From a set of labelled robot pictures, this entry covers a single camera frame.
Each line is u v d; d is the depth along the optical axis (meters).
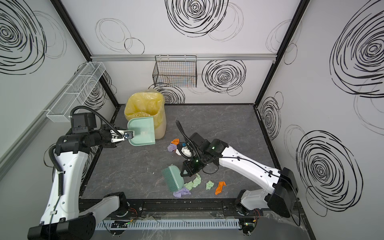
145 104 0.96
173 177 0.71
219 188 0.81
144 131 0.76
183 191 0.78
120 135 0.54
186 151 0.65
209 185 0.81
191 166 0.61
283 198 0.38
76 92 0.72
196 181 0.81
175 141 0.98
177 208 0.76
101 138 0.55
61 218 0.36
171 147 0.96
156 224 0.77
